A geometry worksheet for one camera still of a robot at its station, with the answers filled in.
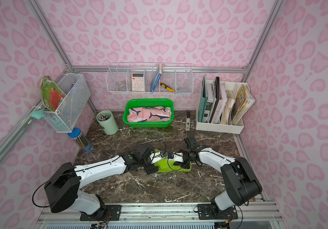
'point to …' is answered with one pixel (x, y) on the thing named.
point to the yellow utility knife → (167, 87)
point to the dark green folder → (203, 101)
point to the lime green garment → (167, 165)
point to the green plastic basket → (148, 102)
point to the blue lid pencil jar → (80, 140)
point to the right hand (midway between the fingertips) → (176, 160)
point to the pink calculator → (138, 83)
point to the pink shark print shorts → (148, 114)
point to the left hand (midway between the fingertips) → (155, 155)
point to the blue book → (155, 78)
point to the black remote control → (188, 121)
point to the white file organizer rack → (220, 106)
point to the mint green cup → (106, 119)
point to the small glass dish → (121, 88)
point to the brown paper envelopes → (246, 101)
